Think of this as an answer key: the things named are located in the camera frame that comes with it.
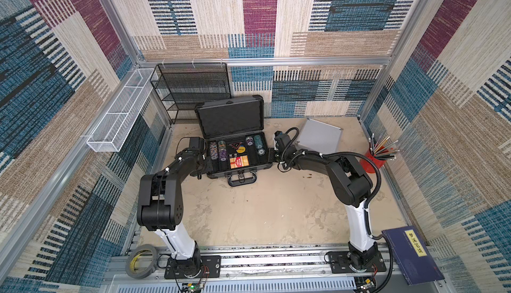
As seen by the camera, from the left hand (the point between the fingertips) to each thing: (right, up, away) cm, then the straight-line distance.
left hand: (208, 167), depth 97 cm
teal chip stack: (+24, +12, +8) cm, 28 cm away
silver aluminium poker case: (+56, +14, +8) cm, 58 cm away
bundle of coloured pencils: (+81, +8, -3) cm, 82 cm away
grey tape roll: (-22, -30, -23) cm, 44 cm away
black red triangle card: (+12, +10, +11) cm, 19 cm away
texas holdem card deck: (+14, +2, +2) cm, 15 cm away
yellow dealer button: (+15, +8, +8) cm, 19 cm away
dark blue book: (+82, -31, -23) cm, 91 cm away
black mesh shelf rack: (-15, +41, +10) cm, 45 cm away
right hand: (+30, +5, +5) cm, 31 cm away
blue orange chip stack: (+2, +8, +5) cm, 10 cm away
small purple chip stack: (+20, +13, +9) cm, 25 cm away
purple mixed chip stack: (+6, +8, +5) cm, 11 cm away
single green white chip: (+26, +7, +7) cm, 27 cm away
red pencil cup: (+78, 0, +3) cm, 78 cm away
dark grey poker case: (+12, +22, 0) cm, 25 cm away
